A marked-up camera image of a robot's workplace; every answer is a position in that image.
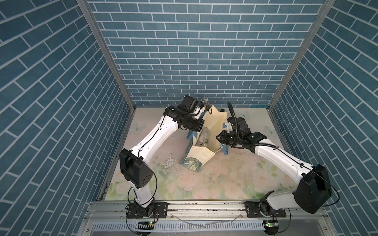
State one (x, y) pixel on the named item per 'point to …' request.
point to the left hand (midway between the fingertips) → (206, 127)
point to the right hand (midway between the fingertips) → (218, 137)
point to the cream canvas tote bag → (196, 156)
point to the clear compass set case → (204, 137)
